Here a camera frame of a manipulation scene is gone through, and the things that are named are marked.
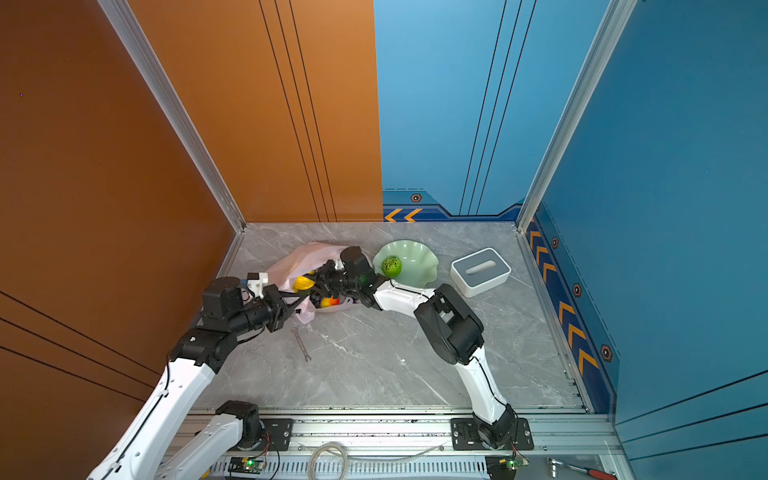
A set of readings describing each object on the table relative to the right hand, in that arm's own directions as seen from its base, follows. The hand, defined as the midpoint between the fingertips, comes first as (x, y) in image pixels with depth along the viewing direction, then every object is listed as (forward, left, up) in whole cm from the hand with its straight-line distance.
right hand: (301, 279), depth 83 cm
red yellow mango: (-1, -5, -11) cm, 12 cm away
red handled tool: (-42, -73, -19) cm, 87 cm away
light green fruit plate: (+19, -35, -16) cm, 42 cm away
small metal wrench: (-15, 0, -18) cm, 23 cm away
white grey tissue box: (+14, -55, -16) cm, 59 cm away
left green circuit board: (-41, +9, -19) cm, 46 cm away
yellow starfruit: (-2, -1, +1) cm, 2 cm away
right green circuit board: (-41, -52, -20) cm, 69 cm away
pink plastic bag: (+1, -1, +6) cm, 7 cm away
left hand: (-8, -5, +6) cm, 12 cm away
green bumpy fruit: (+13, -25, -11) cm, 30 cm away
